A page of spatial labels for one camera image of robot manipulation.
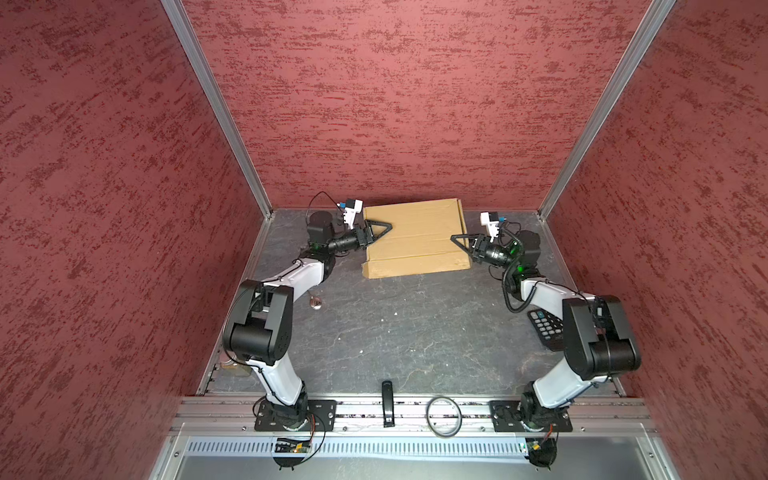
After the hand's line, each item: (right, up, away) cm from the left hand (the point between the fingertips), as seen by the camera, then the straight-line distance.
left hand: (388, 235), depth 83 cm
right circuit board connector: (+38, -53, -12) cm, 67 cm away
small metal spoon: (-24, -22, +12) cm, 35 cm away
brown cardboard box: (+9, -2, -3) cm, 9 cm away
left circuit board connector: (-25, -53, -10) cm, 59 cm away
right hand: (+17, -3, -1) cm, 17 cm away
